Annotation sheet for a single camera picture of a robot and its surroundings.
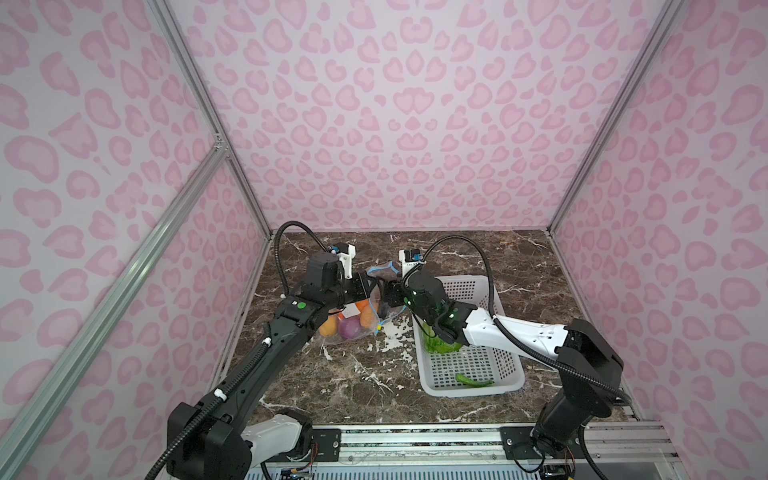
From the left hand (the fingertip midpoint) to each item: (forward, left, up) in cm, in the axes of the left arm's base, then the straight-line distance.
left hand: (380, 276), depth 76 cm
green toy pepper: (-19, -22, -24) cm, 37 cm away
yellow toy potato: (-4, +16, -20) cm, 26 cm away
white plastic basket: (-16, -24, -24) cm, 38 cm away
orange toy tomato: (-2, +5, -17) cm, 18 cm away
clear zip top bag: (-2, 0, -16) cm, 16 cm away
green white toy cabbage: (-10, -15, -19) cm, 26 cm away
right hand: (+2, -1, -3) cm, 4 cm away
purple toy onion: (-4, +10, -20) cm, 22 cm away
